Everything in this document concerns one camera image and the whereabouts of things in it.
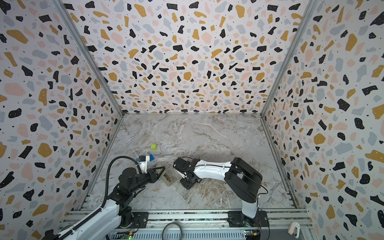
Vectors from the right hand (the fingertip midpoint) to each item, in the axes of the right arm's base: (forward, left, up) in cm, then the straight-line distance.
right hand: (184, 181), depth 85 cm
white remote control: (-1, +9, +5) cm, 11 cm away
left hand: (+4, +10, +11) cm, 16 cm away
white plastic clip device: (-21, -54, +1) cm, 58 cm away
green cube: (+23, +23, 0) cm, 32 cm away
